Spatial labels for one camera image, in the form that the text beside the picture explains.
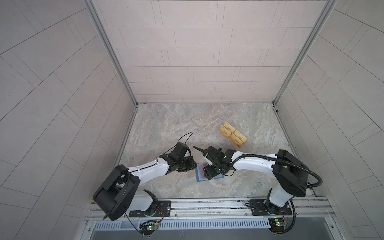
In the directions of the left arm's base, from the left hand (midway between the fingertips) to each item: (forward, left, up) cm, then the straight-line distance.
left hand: (200, 165), depth 84 cm
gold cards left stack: (+20, -16, +6) cm, 27 cm away
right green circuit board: (-27, -35, -1) cm, 44 cm away
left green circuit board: (-29, +23, +1) cm, 37 cm away
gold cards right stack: (+13, -22, +7) cm, 27 cm away
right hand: (-5, -4, -2) cm, 7 cm away
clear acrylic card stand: (+15, -18, +2) cm, 23 cm away
